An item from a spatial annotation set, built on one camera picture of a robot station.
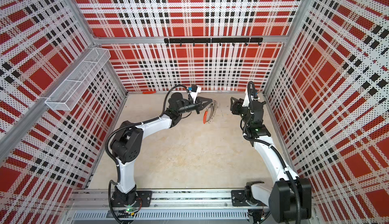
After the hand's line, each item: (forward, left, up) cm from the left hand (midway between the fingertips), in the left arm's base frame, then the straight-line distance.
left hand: (212, 101), depth 81 cm
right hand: (-1, -12, +3) cm, 12 cm away
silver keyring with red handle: (-1, -1, -4) cm, 4 cm away
